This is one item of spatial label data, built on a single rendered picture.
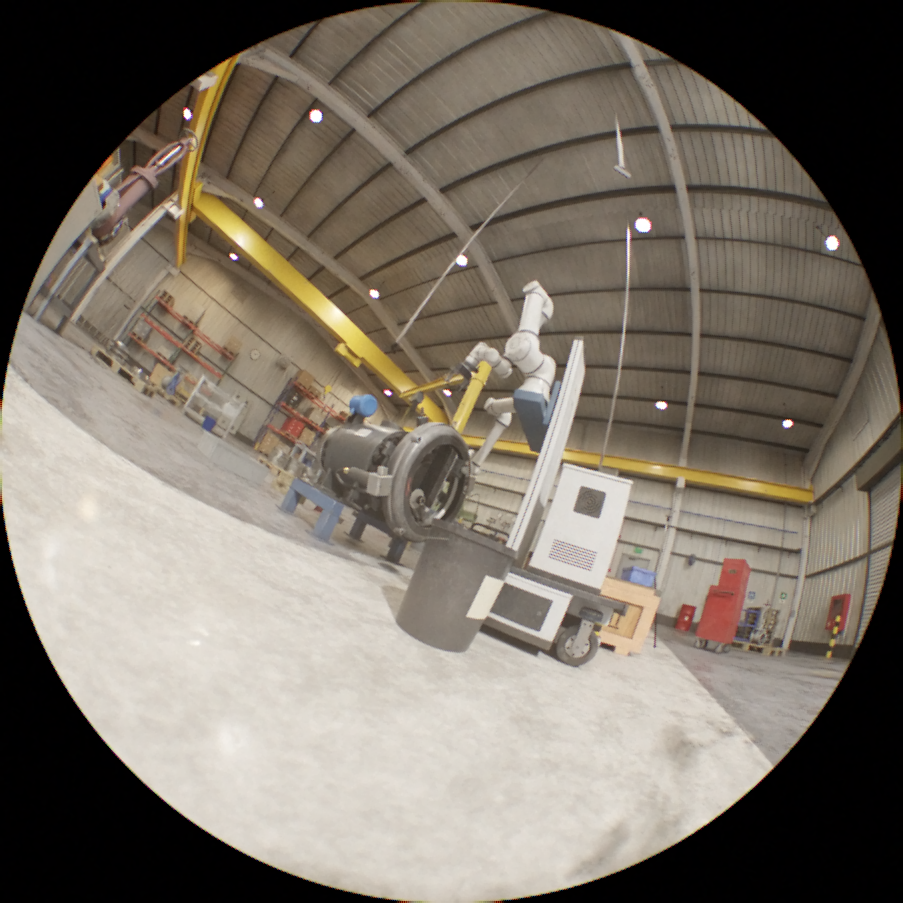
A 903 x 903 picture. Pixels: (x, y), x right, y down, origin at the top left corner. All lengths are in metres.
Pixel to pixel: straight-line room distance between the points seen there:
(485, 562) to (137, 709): 0.84
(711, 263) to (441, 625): 9.33
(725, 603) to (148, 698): 4.64
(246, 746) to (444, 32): 8.70
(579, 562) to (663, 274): 8.76
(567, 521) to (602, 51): 7.94
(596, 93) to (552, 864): 8.23
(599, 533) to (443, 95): 8.55
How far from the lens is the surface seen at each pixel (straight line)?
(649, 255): 9.21
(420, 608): 0.93
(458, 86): 8.43
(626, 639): 2.14
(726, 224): 9.11
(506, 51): 8.07
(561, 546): 1.33
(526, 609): 1.26
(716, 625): 4.55
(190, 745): 0.39
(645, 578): 2.28
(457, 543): 0.88
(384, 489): 1.54
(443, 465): 1.80
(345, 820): 0.38
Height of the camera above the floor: 0.32
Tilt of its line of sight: 16 degrees up
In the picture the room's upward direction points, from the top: 24 degrees clockwise
